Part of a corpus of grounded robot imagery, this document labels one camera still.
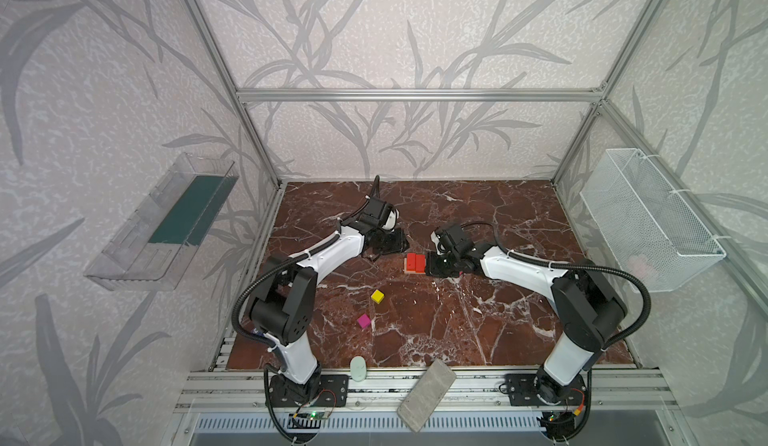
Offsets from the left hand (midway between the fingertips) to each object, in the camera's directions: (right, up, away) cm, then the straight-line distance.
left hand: (410, 236), depth 90 cm
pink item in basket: (+57, -6, -16) cm, 59 cm away
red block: (0, -9, +5) cm, 10 cm away
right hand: (+4, -7, 0) cm, 8 cm away
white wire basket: (+52, +3, -27) cm, 58 cm away
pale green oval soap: (-14, -32, -15) cm, 38 cm away
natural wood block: (+1, -12, +4) cm, 12 cm away
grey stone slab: (+3, -37, -21) cm, 42 cm away
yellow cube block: (-10, -18, -1) cm, 20 cm away
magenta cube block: (-13, -24, -5) cm, 28 cm away
